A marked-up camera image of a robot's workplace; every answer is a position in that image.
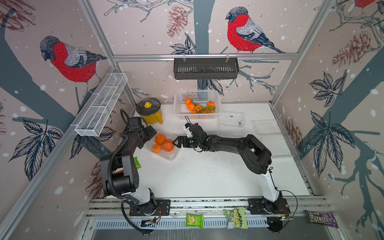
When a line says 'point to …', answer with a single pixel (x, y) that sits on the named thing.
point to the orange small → (156, 148)
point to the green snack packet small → (195, 220)
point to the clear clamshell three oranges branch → (231, 124)
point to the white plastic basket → (201, 97)
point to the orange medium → (160, 138)
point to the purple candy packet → (321, 218)
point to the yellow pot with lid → (149, 109)
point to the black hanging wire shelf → (203, 68)
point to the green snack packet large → (237, 218)
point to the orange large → (168, 145)
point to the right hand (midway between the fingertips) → (178, 141)
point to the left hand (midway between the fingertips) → (152, 131)
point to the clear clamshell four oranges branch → (269, 133)
